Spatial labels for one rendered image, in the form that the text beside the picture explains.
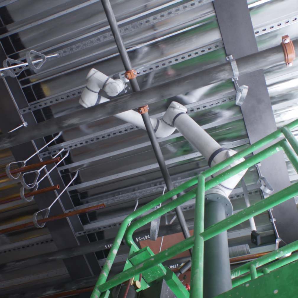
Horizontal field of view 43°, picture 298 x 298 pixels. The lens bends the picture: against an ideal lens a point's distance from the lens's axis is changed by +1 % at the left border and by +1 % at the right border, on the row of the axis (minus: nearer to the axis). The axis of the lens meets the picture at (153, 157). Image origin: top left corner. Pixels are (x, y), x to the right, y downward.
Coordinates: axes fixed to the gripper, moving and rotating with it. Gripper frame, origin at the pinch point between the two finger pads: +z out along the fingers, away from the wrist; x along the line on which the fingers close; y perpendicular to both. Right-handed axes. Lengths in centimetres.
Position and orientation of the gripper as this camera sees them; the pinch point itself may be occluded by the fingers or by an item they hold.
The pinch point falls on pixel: (123, 81)
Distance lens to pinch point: 264.9
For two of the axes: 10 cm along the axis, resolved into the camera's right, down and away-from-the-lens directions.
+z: 1.4, -3.4, 9.3
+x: -3.2, -9.0, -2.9
